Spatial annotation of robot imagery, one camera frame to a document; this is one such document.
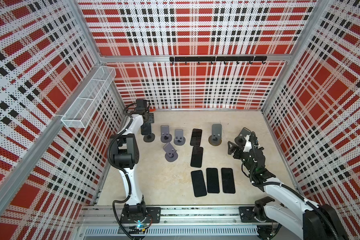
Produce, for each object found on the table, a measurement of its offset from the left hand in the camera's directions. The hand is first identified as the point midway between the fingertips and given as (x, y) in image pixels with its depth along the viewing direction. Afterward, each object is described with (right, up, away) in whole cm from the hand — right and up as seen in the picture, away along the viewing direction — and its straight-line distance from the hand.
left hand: (145, 120), depth 100 cm
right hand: (+56, -14, -17) cm, 60 cm away
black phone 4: (+52, -35, -16) cm, 65 cm away
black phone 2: (+35, -12, +4) cm, 37 cm away
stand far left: (+1, -13, +4) cm, 13 cm away
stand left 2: (+23, -13, -2) cm, 27 cm away
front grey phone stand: (+19, -22, -10) cm, 30 cm away
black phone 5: (+43, -36, -16) cm, 58 cm away
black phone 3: (+35, -24, -4) cm, 43 cm away
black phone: (0, -6, +1) cm, 6 cm away
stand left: (+14, -11, +1) cm, 18 cm away
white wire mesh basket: (-37, +5, -9) cm, 39 cm away
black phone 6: (+36, -38, -16) cm, 55 cm away
